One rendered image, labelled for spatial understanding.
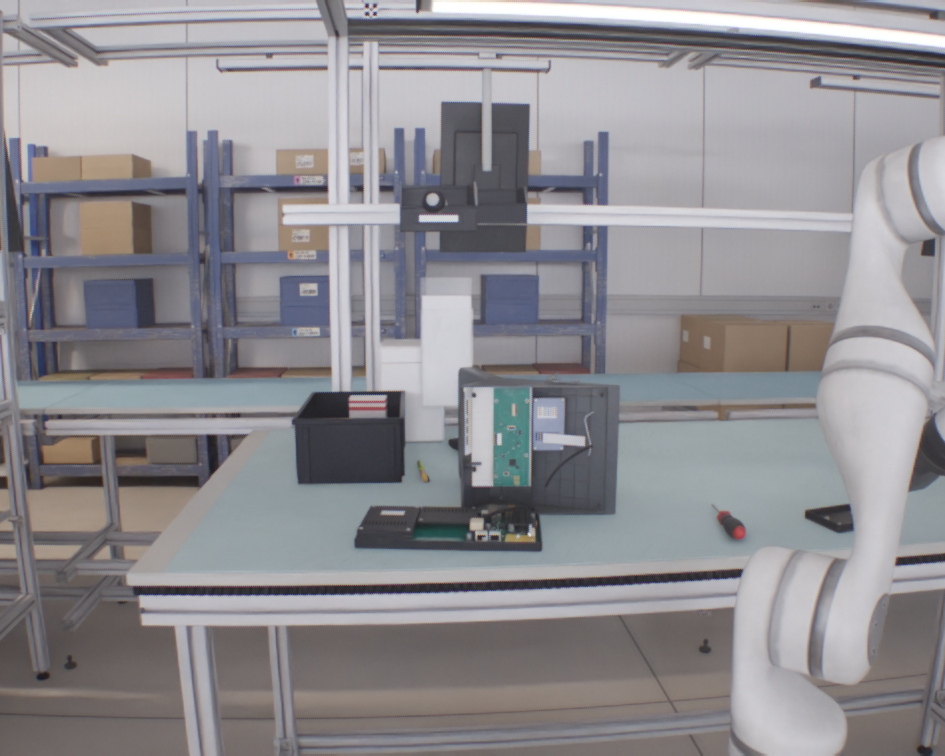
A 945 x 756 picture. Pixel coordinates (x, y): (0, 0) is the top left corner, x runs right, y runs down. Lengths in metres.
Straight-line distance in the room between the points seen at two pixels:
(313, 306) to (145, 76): 1.95
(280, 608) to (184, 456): 4.09
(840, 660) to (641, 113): 5.13
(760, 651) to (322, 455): 0.98
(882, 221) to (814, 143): 5.24
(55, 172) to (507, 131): 3.11
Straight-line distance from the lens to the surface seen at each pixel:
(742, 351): 4.69
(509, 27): 1.93
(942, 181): 0.80
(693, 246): 5.63
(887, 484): 0.65
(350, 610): 1.10
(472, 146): 3.03
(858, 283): 0.75
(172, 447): 5.17
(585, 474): 1.28
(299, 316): 4.84
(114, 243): 5.12
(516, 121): 3.08
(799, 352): 4.85
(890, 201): 0.82
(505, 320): 4.88
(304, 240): 4.85
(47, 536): 3.43
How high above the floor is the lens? 1.40
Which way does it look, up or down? 9 degrees down
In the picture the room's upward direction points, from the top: straight up
